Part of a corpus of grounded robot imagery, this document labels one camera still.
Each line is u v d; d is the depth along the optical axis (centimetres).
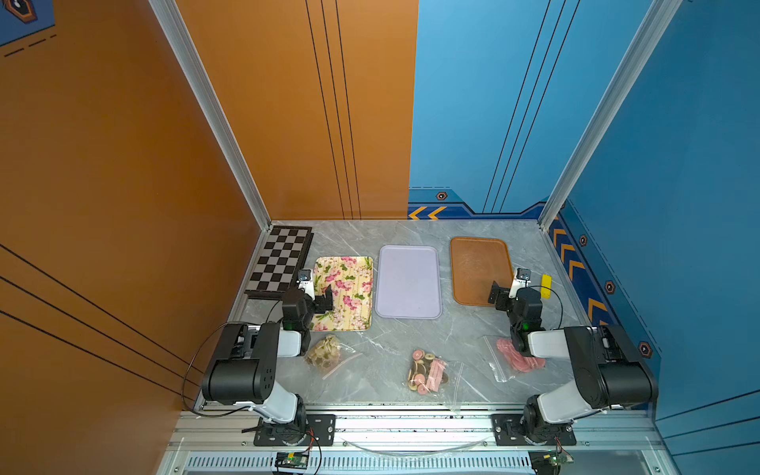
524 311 71
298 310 72
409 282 103
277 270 102
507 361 84
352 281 102
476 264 106
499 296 86
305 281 81
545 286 100
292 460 72
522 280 80
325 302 85
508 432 72
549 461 71
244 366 51
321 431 74
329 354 83
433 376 79
